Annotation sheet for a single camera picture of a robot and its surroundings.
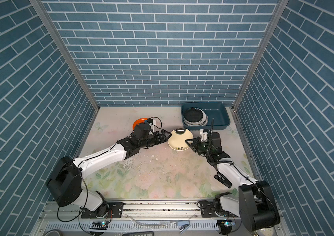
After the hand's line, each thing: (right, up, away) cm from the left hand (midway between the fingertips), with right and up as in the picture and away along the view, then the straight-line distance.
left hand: (167, 136), depth 81 cm
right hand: (+10, -2, +2) cm, 10 cm away
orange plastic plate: (-23, +9, +27) cm, 36 cm away
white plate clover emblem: (+25, +7, +26) cm, 36 cm away
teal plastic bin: (+39, +16, +34) cm, 55 cm away
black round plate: (+18, +13, +28) cm, 35 cm away
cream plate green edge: (+5, -3, +2) cm, 6 cm away
